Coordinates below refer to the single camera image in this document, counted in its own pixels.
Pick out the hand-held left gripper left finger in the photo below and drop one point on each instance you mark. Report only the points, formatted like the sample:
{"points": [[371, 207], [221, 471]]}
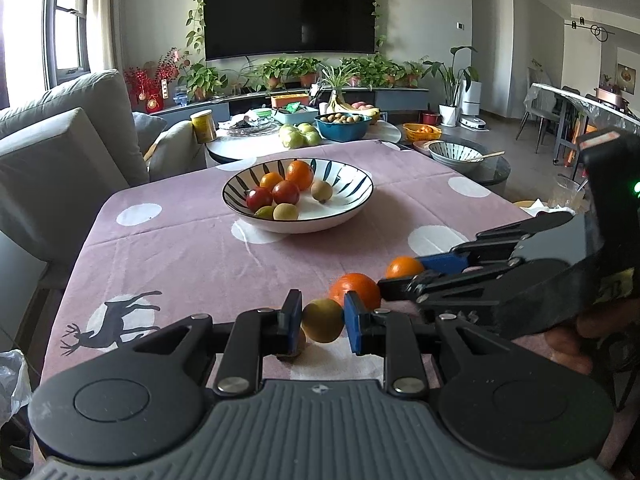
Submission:
{"points": [[290, 320]]}

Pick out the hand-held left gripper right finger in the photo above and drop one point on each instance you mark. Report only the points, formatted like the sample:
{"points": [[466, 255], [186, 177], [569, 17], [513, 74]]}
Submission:
{"points": [[354, 325]]}

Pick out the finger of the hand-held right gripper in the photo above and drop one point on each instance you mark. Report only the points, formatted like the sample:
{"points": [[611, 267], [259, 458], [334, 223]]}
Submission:
{"points": [[450, 287], [442, 262]]}

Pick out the brown kiwi fruit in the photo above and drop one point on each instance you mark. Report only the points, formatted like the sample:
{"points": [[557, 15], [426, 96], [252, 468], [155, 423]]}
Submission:
{"points": [[264, 213], [321, 190], [302, 342], [322, 320], [285, 212]]}

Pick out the large orange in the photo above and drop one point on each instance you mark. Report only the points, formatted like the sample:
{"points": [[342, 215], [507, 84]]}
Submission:
{"points": [[300, 175], [355, 290]]}

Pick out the small orange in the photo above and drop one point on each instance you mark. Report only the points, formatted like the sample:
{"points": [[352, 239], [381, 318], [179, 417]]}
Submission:
{"points": [[270, 180], [404, 266]]}

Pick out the white bowl with dark stripes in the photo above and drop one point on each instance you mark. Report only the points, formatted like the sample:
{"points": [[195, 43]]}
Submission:
{"points": [[345, 210]]}

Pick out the red tomato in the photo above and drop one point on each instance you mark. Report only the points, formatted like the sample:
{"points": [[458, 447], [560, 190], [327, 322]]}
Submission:
{"points": [[259, 198]]}

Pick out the dark red apple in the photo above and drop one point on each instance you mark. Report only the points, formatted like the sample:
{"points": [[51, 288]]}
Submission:
{"points": [[286, 193]]}

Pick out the person's right hand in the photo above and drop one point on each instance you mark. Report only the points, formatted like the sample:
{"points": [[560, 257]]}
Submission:
{"points": [[570, 352]]}

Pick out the white tissue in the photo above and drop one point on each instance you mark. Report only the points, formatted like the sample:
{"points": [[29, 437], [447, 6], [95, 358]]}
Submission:
{"points": [[540, 206]]}

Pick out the drinking glass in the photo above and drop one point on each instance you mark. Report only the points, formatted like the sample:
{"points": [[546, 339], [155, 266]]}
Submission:
{"points": [[567, 192]]}

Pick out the dark round side table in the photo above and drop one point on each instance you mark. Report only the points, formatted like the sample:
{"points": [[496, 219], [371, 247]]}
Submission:
{"points": [[492, 175]]}

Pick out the striped bowl with spoon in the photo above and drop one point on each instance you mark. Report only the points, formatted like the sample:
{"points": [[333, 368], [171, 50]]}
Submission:
{"points": [[452, 156]]}

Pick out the wooden spoon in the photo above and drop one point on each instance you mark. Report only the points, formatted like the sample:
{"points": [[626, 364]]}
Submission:
{"points": [[492, 155]]}

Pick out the orange basket of tangerines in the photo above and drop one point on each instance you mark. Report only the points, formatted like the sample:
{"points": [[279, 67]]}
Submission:
{"points": [[422, 132]]}

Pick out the pink tablecloth with deer print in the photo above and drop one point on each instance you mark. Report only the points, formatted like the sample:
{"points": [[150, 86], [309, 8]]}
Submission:
{"points": [[175, 250]]}

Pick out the red pot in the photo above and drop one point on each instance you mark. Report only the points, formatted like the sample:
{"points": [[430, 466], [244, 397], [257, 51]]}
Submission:
{"points": [[431, 118]]}

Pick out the tall plant in white pot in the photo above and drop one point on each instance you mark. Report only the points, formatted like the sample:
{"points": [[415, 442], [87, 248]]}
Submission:
{"points": [[448, 112]]}

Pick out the grey dining chair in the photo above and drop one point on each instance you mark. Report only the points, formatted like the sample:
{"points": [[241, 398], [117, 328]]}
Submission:
{"points": [[532, 110]]}

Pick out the blue bowl of nuts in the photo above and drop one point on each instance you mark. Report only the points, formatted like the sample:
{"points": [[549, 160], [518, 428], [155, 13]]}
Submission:
{"points": [[345, 131]]}

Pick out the white air purifier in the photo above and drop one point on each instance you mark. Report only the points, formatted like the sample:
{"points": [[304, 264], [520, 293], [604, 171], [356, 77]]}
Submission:
{"points": [[472, 100]]}

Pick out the dark grey television cabinet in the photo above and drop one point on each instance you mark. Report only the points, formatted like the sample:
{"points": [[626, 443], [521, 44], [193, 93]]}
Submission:
{"points": [[400, 98]]}

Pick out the dining table with clear cover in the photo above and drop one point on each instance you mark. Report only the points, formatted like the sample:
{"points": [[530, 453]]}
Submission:
{"points": [[565, 96]]}

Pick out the green apple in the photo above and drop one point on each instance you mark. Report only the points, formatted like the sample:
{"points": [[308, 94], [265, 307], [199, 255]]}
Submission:
{"points": [[288, 130], [292, 140], [306, 128], [313, 138]]}

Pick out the copper pot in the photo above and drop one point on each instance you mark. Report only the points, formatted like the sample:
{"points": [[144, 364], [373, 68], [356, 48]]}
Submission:
{"points": [[609, 96]]}

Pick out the white round coffee table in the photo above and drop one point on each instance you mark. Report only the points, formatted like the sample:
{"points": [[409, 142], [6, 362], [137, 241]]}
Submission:
{"points": [[235, 148]]}

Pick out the bunch of yellow bananas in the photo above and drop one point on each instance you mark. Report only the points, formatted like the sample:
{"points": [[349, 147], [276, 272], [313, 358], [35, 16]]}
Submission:
{"points": [[345, 105]]}

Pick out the glass plate of snacks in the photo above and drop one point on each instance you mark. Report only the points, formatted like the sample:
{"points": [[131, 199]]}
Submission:
{"points": [[247, 126]]}

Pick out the light grey cushion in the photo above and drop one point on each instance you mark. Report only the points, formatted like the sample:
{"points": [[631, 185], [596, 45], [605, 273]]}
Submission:
{"points": [[177, 150]]}

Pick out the grey-blue tray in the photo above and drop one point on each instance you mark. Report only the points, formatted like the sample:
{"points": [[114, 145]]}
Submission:
{"points": [[295, 116]]}

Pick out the yellow can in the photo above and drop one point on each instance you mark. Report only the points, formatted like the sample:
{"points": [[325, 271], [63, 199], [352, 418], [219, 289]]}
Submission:
{"points": [[203, 127]]}

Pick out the spider plant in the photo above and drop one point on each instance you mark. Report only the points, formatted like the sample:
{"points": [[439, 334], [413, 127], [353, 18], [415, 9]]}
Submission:
{"points": [[336, 80]]}

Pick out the orange box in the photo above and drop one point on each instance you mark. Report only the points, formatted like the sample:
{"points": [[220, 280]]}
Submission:
{"points": [[289, 100]]}

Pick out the row of potted green plants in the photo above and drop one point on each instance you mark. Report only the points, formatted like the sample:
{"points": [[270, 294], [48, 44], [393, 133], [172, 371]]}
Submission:
{"points": [[202, 80]]}

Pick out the red festive decoration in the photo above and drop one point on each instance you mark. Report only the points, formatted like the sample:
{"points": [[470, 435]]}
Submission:
{"points": [[150, 85]]}

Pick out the grey sofa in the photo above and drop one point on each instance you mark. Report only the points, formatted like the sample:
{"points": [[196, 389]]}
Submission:
{"points": [[60, 160]]}

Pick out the clear plastic bag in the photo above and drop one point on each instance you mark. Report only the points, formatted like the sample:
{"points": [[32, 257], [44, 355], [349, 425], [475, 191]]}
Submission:
{"points": [[15, 385]]}

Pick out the white curtain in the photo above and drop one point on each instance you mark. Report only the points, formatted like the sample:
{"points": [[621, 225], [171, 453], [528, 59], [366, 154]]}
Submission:
{"points": [[106, 20]]}

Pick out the dark framed window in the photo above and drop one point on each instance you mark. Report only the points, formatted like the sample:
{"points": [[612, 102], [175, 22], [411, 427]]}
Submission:
{"points": [[67, 35]]}

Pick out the framed wall picture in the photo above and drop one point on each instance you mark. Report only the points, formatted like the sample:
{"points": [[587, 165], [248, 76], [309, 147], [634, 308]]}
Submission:
{"points": [[626, 72]]}

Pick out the wall-mounted black television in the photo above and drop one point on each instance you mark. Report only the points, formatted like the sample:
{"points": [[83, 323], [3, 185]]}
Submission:
{"points": [[290, 10]]}

